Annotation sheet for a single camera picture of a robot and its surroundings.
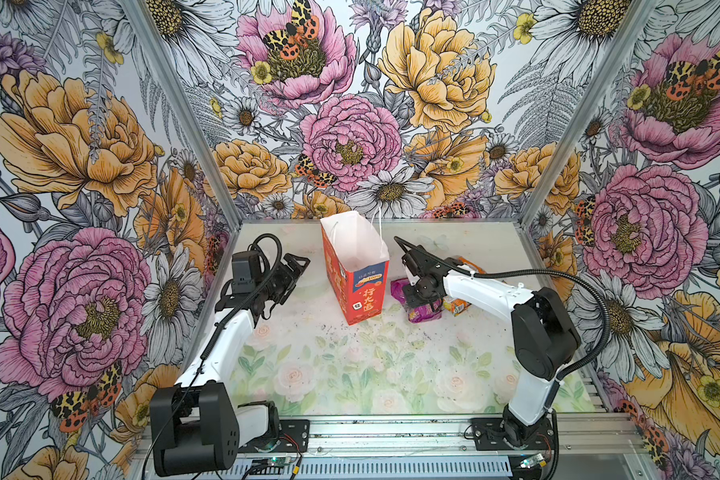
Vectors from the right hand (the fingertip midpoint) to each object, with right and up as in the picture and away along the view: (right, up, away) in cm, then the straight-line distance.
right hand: (416, 306), depth 91 cm
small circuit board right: (+25, -32, -20) cm, 46 cm away
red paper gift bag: (-18, +13, +12) cm, 25 cm away
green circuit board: (-35, -33, -20) cm, 52 cm away
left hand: (-32, +9, -7) cm, 34 cm away
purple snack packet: (0, -1, -6) cm, 6 cm away
